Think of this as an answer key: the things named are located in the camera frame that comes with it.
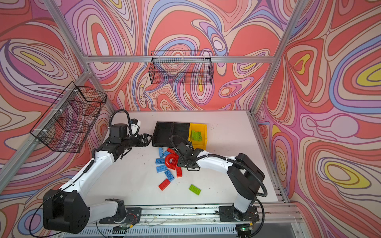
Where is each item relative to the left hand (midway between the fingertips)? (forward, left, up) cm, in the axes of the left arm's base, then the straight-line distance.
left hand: (150, 137), depth 83 cm
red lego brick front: (-21, -8, -17) cm, 28 cm away
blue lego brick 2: (-7, -4, -16) cm, 18 cm away
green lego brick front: (-23, -27, -19) cm, 40 cm away
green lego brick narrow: (+9, -29, -14) cm, 34 cm away
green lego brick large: (+11, -26, -14) cm, 32 cm away
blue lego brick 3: (-11, -5, -17) cm, 21 cm away
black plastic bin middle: (+15, -15, -17) cm, 28 cm away
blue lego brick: (-15, -10, -18) cm, 26 cm away
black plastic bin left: (+12, -3, -13) cm, 18 cm away
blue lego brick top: (0, -4, -17) cm, 17 cm away
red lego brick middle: (-14, -16, -17) cm, 27 cm away
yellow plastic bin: (+17, -29, -12) cm, 35 cm away
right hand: (-11, -20, -15) cm, 27 cm away
